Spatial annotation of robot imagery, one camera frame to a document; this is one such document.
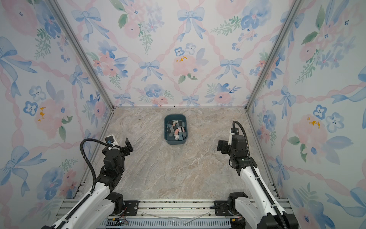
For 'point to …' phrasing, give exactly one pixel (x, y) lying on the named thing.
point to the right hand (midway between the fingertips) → (228, 140)
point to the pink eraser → (177, 131)
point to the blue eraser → (180, 137)
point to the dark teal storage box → (170, 140)
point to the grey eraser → (170, 134)
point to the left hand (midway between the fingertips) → (120, 140)
